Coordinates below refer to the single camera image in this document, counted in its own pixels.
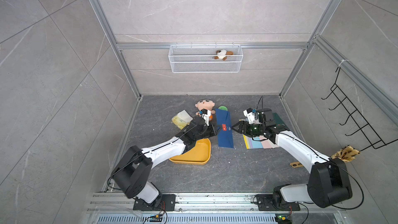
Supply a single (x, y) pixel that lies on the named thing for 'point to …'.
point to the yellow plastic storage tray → (200, 154)
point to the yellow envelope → (245, 141)
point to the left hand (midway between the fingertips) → (224, 125)
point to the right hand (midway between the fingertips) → (235, 128)
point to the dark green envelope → (278, 120)
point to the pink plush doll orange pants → (205, 104)
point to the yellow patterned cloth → (346, 154)
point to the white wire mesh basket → (205, 58)
